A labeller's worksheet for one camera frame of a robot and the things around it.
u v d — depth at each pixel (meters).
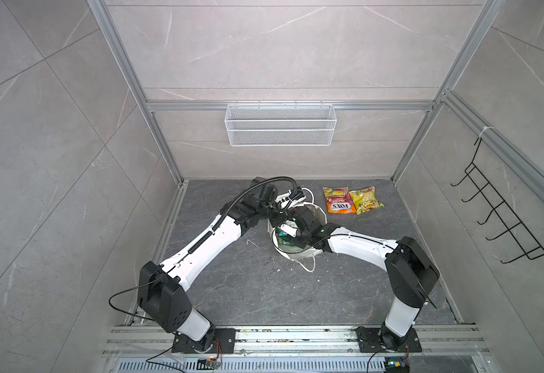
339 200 1.08
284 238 0.89
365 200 1.06
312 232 0.69
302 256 0.79
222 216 0.51
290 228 0.78
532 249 0.58
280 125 1.01
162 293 0.40
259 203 0.58
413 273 0.47
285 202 0.64
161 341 0.75
